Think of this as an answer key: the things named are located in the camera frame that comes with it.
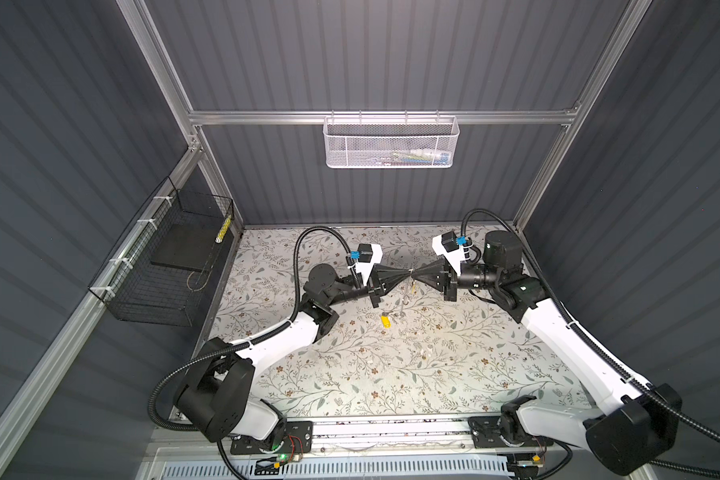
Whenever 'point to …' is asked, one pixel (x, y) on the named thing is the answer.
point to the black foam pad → (190, 246)
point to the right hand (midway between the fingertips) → (417, 277)
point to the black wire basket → (159, 271)
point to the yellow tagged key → (385, 320)
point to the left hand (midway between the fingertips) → (411, 274)
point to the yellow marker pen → (224, 228)
